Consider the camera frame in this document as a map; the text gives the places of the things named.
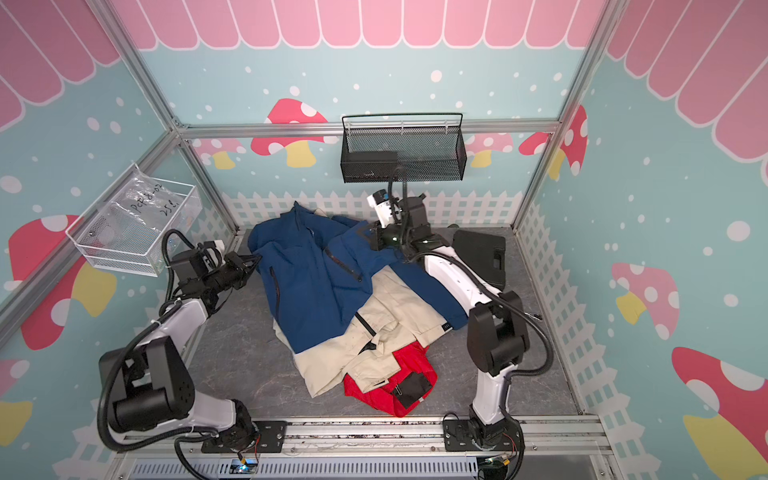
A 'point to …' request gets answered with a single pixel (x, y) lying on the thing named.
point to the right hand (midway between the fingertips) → (360, 229)
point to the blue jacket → (319, 270)
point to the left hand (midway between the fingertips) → (263, 258)
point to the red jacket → (407, 389)
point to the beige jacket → (395, 316)
